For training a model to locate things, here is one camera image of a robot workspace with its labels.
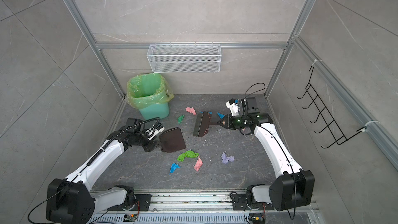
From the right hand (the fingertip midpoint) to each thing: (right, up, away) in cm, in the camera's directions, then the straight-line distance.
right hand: (220, 121), depth 78 cm
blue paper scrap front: (-25, -25, +6) cm, 36 cm away
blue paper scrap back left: (-4, +4, +33) cm, 33 cm away
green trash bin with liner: (-46, +17, +29) cm, 57 cm away
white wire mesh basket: (-22, +40, +22) cm, 51 cm away
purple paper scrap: (+4, -22, +8) cm, 24 cm away
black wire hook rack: (+44, +3, -11) cm, 46 cm away
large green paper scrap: (-17, -20, +11) cm, 28 cm away
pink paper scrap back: (-17, +5, +31) cm, 36 cm away
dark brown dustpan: (-28, -14, +18) cm, 36 cm away
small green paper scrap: (-24, -1, +26) cm, 36 cm away
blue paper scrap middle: (+4, +2, +29) cm, 30 cm away
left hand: (-35, -9, +6) cm, 36 cm away
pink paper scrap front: (-11, -25, +8) cm, 28 cm away
